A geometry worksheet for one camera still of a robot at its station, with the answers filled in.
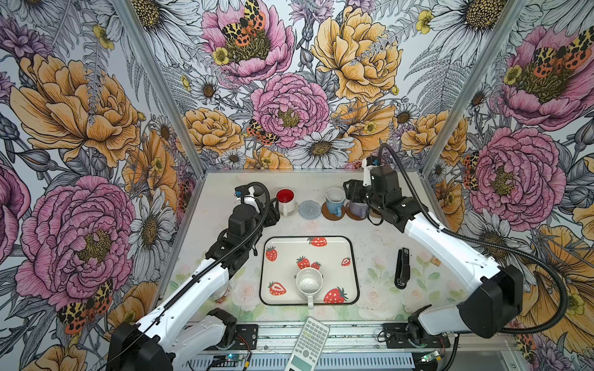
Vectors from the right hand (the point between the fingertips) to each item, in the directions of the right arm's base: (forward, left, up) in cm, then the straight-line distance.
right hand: (350, 191), depth 80 cm
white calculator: (-41, +16, -24) cm, 50 cm away
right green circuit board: (-45, -20, -27) cm, 56 cm away
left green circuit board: (-44, +41, -27) cm, 66 cm away
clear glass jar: (-26, +43, -21) cm, 54 cm away
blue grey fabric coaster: (+11, +13, -24) cm, 30 cm away
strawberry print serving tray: (-12, +4, -26) cm, 29 cm away
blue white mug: (+8, +3, -14) cm, 16 cm away
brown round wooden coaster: (+9, -4, -25) cm, 27 cm away
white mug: (-21, +15, -25) cm, 36 cm away
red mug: (+15, +24, -20) cm, 34 cm away
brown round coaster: (+6, +4, -24) cm, 25 cm away
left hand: (-5, +27, -2) cm, 27 cm away
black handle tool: (-21, -18, -21) cm, 35 cm away
